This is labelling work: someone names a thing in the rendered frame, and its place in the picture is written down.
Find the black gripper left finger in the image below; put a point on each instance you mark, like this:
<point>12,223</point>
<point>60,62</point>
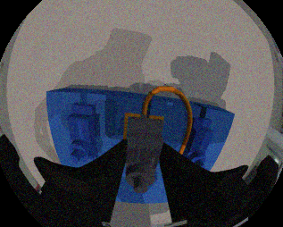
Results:
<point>96,182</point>

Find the blue rectangular base plate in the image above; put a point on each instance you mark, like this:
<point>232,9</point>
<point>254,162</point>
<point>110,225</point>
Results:
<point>86,123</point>

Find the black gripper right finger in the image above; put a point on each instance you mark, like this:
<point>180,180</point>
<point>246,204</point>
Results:
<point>188,185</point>

